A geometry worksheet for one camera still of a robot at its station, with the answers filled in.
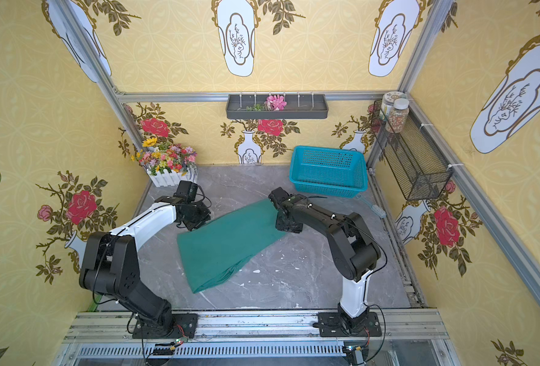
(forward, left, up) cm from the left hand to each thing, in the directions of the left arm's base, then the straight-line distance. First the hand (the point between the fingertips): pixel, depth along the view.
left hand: (202, 217), depth 93 cm
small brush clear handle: (+5, -76, -5) cm, 76 cm away
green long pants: (-11, -4, -8) cm, 14 cm away
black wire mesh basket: (+8, -81, +23) cm, 84 cm away
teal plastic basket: (+29, -59, -5) cm, 66 cm away
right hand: (-2, -37, -3) cm, 37 cm away
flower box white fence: (+22, +16, +8) cm, 29 cm away
